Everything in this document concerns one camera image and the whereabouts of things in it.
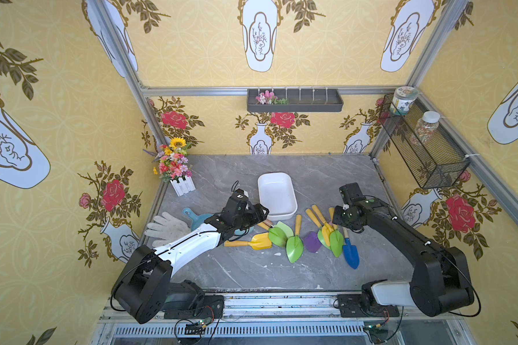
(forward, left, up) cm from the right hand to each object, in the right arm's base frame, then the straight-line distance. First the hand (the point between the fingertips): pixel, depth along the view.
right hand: (341, 218), depth 88 cm
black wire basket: (+16, -32, +20) cm, 41 cm away
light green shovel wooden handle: (-3, +22, -6) cm, 23 cm away
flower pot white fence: (+18, +73, +10) cm, 76 cm away
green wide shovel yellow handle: (-6, +26, -5) cm, 27 cm away
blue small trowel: (-12, -4, -6) cm, 14 cm away
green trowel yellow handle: (-7, +2, -4) cm, 9 cm away
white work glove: (-6, +73, -6) cm, 73 cm away
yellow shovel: (-3, +5, -4) cm, 8 cm away
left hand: (-1, +34, +4) cm, 35 cm away
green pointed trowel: (-10, +19, -4) cm, 22 cm away
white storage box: (+16, +26, -8) cm, 32 cm away
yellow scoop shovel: (-8, +34, -7) cm, 35 cm away
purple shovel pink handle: (-8, +12, -6) cm, 16 cm away
